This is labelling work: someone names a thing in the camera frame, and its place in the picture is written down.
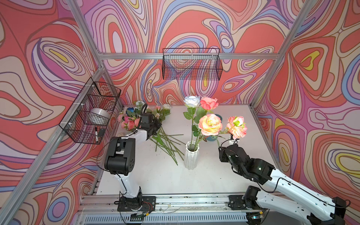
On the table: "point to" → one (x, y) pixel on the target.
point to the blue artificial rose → (131, 108)
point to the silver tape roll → (99, 116)
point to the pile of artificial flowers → (131, 119)
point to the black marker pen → (96, 135)
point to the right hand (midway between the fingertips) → (223, 151)
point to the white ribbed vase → (191, 156)
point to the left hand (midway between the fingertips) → (162, 121)
